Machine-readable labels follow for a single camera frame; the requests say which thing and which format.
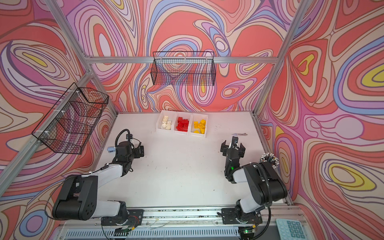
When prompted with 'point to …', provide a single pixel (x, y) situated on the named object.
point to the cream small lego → (163, 126)
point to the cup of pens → (269, 157)
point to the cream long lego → (165, 119)
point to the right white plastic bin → (198, 117)
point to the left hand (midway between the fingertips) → (135, 146)
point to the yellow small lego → (196, 131)
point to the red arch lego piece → (182, 124)
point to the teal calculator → (291, 229)
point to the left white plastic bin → (172, 117)
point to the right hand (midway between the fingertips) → (233, 145)
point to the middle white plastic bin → (185, 115)
